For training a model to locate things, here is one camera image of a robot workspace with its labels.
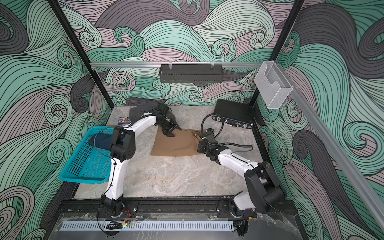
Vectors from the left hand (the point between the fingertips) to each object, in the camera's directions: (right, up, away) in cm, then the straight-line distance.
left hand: (180, 129), depth 96 cm
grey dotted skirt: (-35, +13, +18) cm, 41 cm away
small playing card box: (-43, +6, +14) cm, 46 cm away
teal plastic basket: (-57, -21, -7) cm, 61 cm away
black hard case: (+46, +11, +24) cm, 53 cm away
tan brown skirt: (+4, -9, +4) cm, 10 cm away
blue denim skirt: (-51, -7, -3) cm, 51 cm away
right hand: (+12, -10, -6) cm, 17 cm away
